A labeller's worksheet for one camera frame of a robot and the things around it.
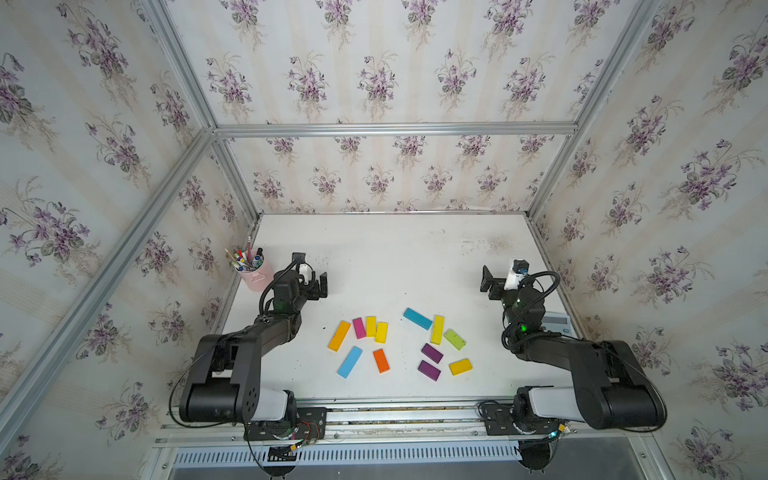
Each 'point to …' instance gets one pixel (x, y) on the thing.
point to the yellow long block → (437, 330)
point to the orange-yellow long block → (338, 335)
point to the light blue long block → (349, 362)
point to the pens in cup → (247, 260)
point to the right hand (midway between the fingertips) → (507, 269)
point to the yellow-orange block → (461, 366)
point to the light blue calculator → (556, 321)
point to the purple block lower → (426, 369)
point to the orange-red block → (381, 360)
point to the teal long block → (416, 317)
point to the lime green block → (454, 339)
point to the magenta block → (359, 328)
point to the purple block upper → (432, 353)
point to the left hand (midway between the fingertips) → (312, 275)
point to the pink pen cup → (258, 279)
